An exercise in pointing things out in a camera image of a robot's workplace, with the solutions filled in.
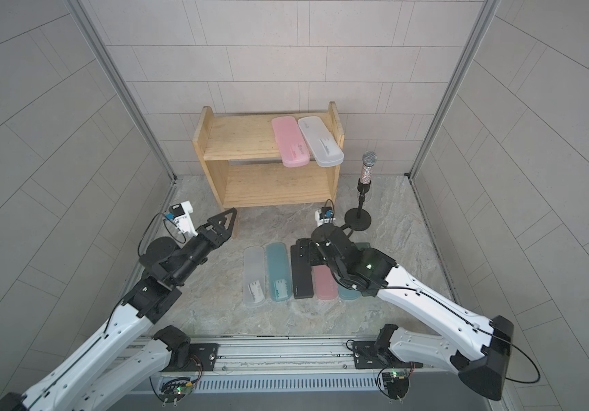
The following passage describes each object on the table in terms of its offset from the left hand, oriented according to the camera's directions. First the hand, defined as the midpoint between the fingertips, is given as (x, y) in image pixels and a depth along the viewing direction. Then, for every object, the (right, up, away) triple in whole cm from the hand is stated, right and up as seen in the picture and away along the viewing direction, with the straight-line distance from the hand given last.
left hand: (237, 215), depth 66 cm
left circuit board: (-16, -46, 0) cm, 49 cm away
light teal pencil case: (+9, -23, +18) cm, 31 cm away
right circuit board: (+43, -46, +3) cm, 63 cm away
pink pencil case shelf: (+24, -24, +17) cm, 38 cm away
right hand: (+18, -9, +6) cm, 21 cm away
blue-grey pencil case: (+31, -27, +17) cm, 44 cm away
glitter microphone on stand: (+38, -4, +33) cm, 51 cm away
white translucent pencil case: (0, -23, +21) cm, 31 cm away
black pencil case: (+16, -20, +21) cm, 33 cm away
